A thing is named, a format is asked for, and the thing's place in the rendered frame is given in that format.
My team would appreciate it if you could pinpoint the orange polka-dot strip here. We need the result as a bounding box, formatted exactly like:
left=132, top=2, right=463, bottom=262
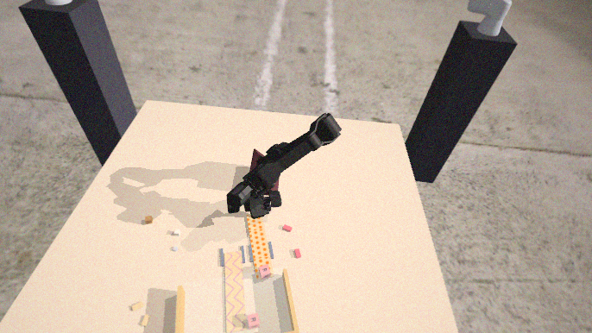
left=247, top=215, right=273, bottom=272

